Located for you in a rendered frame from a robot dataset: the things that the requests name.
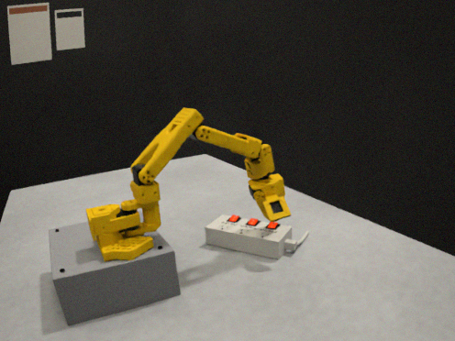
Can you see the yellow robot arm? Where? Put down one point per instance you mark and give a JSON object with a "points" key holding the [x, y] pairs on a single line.
{"points": [[111, 222]]}

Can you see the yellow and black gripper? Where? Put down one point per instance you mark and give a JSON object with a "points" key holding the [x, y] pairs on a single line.
{"points": [[269, 196]]}

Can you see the white power strip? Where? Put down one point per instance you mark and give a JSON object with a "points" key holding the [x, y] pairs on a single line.
{"points": [[251, 236]]}

